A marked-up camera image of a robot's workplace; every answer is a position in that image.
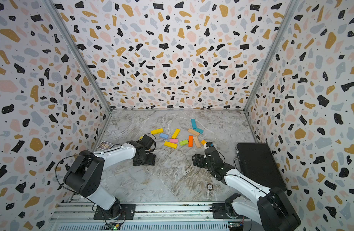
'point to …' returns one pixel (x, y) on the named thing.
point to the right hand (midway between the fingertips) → (196, 158)
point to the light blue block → (164, 135)
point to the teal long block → (193, 122)
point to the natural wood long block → (196, 142)
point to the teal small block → (200, 131)
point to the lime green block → (183, 142)
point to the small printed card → (105, 146)
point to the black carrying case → (256, 161)
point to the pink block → (173, 140)
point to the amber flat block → (203, 142)
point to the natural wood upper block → (193, 132)
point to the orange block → (190, 141)
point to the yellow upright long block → (175, 134)
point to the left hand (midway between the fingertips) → (150, 161)
